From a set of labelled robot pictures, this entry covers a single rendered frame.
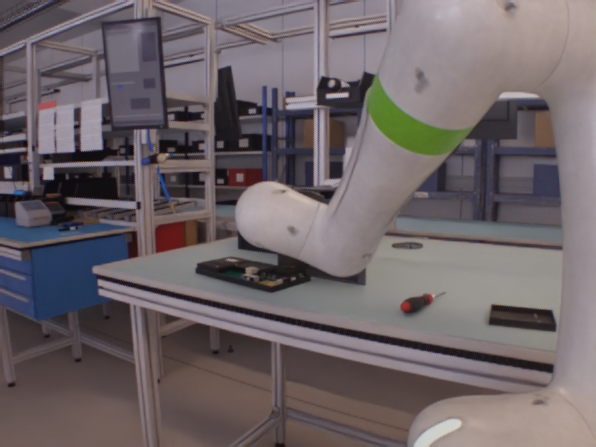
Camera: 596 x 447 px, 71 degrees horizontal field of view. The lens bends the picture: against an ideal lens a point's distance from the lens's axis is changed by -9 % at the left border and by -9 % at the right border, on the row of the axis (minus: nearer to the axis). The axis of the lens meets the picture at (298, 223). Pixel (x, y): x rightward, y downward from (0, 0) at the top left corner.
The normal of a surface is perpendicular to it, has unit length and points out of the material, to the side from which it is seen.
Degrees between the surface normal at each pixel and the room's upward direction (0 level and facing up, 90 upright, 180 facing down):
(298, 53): 90
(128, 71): 101
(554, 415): 17
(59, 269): 90
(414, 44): 109
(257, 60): 90
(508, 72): 141
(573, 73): 136
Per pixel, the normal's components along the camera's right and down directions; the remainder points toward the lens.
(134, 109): -0.11, 0.32
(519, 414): 0.03, -0.98
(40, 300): 0.85, 0.07
